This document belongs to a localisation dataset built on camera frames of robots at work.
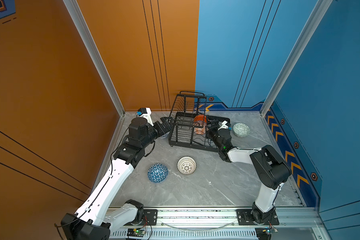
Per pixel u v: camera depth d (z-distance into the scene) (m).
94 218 0.37
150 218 0.74
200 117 1.03
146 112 0.63
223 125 0.85
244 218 0.72
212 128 0.81
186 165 0.89
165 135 0.62
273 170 0.49
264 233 0.70
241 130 1.09
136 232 0.71
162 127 0.61
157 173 0.87
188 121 0.89
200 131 1.06
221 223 0.72
